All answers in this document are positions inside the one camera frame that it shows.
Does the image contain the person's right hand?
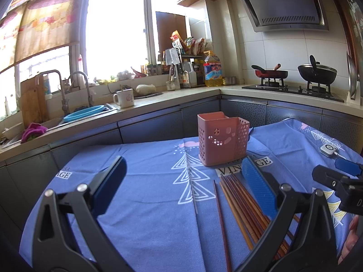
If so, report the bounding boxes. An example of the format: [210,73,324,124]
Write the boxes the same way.
[338,215,359,264]

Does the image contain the small white device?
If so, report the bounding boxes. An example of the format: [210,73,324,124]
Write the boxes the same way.
[320,143,338,157]

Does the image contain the brown wooden chopstick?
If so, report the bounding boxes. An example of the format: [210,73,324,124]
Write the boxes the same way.
[220,180,253,250]

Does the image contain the dark thin chopstick left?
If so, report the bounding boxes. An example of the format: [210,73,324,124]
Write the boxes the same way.
[213,180,232,272]

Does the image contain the pot lid on stand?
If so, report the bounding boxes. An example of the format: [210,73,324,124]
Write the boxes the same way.
[346,53,361,106]

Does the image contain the gas stove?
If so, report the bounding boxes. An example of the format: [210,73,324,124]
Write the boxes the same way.
[244,85,344,102]

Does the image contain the blue patterned tablecloth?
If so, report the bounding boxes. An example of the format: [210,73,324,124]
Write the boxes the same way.
[20,119,362,271]

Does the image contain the reddish wooden chopstick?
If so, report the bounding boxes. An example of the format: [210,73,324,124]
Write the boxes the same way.
[220,175,271,248]

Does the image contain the magenta cloth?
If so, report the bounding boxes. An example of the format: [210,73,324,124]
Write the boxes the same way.
[21,123,48,143]

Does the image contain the black wok with lid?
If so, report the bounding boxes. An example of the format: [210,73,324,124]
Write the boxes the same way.
[298,55,337,85]

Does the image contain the blue basin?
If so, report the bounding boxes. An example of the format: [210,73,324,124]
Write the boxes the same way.
[63,105,105,123]

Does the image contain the red frying pan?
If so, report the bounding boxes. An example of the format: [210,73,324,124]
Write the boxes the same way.
[251,63,288,79]

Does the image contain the wooden cutting board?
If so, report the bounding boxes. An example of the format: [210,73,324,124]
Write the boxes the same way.
[20,75,49,129]

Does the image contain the pink utensil holder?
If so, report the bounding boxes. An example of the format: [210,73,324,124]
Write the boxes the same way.
[198,111,250,166]

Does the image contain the steel faucet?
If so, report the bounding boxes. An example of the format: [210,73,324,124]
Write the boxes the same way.
[68,71,94,107]
[35,69,71,117]

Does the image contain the white mug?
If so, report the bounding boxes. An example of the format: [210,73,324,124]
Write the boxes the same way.
[113,88,135,109]

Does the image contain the cooking oil bottle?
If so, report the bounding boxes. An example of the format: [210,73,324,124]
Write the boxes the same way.
[203,50,223,87]

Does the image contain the white jug bottle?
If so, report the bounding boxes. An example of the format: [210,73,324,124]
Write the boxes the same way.
[181,61,198,88]

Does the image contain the range hood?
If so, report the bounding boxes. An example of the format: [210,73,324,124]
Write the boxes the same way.
[240,0,329,33]

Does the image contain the condiment rack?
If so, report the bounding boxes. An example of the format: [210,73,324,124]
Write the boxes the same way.
[164,30,208,91]

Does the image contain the patterned window blind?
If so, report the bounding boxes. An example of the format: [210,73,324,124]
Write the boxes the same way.
[1,0,82,72]

